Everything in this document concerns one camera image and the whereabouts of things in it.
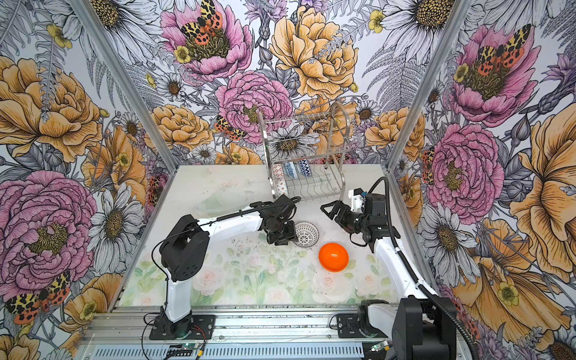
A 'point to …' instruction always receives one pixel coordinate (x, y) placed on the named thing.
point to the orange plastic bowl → (334, 257)
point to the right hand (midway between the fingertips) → (327, 218)
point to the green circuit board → (379, 346)
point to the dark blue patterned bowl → (278, 171)
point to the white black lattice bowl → (307, 235)
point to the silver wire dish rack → (307, 154)
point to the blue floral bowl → (290, 170)
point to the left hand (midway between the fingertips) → (292, 245)
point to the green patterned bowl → (282, 189)
